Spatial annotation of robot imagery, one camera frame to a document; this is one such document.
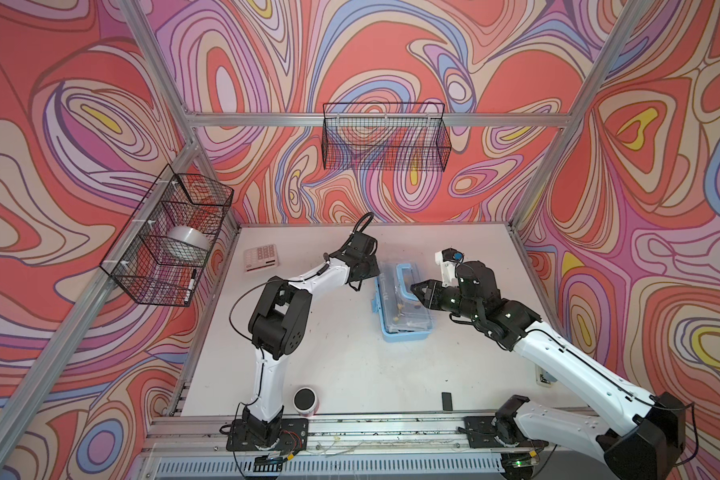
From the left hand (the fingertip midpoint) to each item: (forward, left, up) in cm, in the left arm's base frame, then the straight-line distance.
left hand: (377, 264), depth 98 cm
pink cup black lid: (-41, +19, -2) cm, 46 cm away
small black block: (-40, -18, -8) cm, 45 cm away
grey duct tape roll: (-13, +47, +26) cm, 55 cm away
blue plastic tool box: (-19, -7, 0) cm, 20 cm away
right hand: (-20, -8, +13) cm, 25 cm away
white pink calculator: (+8, +43, -6) cm, 44 cm away
